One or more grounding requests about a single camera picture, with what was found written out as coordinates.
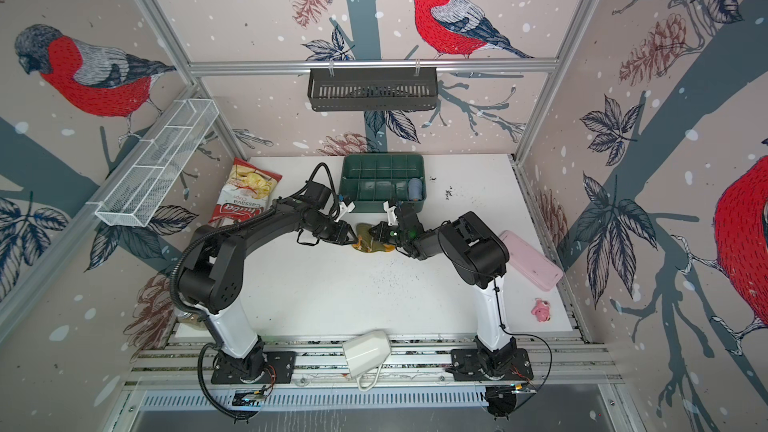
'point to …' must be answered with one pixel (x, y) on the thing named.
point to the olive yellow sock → (366, 243)
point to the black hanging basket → (372, 89)
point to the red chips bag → (246, 195)
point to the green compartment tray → (370, 180)
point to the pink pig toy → (541, 309)
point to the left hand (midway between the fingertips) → (351, 239)
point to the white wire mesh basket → (157, 162)
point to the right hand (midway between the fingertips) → (370, 235)
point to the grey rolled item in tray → (415, 189)
